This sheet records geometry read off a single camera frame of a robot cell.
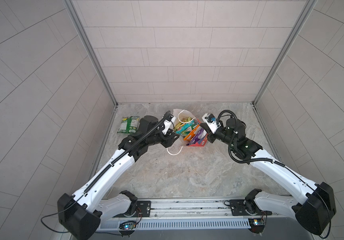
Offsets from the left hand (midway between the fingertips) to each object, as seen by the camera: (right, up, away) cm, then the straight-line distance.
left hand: (179, 132), depth 71 cm
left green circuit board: (-22, -40, -6) cm, 46 cm away
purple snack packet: (+11, -5, +10) cm, 16 cm away
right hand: (+11, +3, +3) cm, 12 cm away
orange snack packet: (+6, -5, +15) cm, 17 cm away
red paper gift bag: (+6, 0, +16) cm, 17 cm away
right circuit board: (+36, -42, -3) cm, 56 cm away
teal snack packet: (+3, 0, +16) cm, 16 cm away
